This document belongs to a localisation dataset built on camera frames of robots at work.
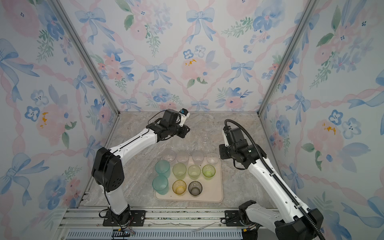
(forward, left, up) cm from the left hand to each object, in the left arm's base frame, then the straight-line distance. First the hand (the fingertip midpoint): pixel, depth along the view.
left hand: (189, 127), depth 86 cm
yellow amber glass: (-28, +5, -19) cm, 34 cm away
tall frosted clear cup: (-10, +4, -16) cm, 20 cm away
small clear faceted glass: (+6, -11, -19) cm, 23 cm away
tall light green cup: (-19, +5, -18) cm, 26 cm away
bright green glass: (-19, -12, -18) cm, 28 cm away
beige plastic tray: (-30, -13, -19) cm, 37 cm away
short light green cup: (-19, -3, -19) cm, 27 cm away
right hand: (-14, -18, +1) cm, 23 cm away
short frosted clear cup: (-10, -6, -17) cm, 20 cm away
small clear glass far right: (-11, -15, -17) cm, 25 cm away
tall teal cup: (-27, +15, -17) cm, 35 cm away
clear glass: (-10, +12, -16) cm, 22 cm away
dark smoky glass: (-28, -4, -18) cm, 34 cm away
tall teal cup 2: (-19, +15, -15) cm, 28 cm away
